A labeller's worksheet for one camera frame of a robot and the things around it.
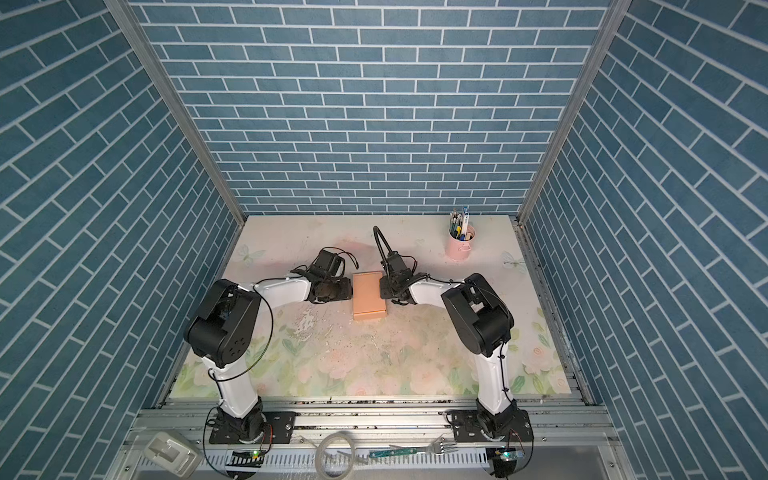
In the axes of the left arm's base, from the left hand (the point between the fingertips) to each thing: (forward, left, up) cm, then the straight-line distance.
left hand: (349, 291), depth 98 cm
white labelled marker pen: (+16, -39, +15) cm, 45 cm away
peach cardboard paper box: (-4, -6, +4) cm, 9 cm away
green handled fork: (-43, -25, 0) cm, 50 cm away
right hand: (+3, -12, 0) cm, 12 cm away
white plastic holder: (-44, +37, +1) cm, 57 cm away
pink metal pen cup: (+15, -38, +10) cm, 42 cm away
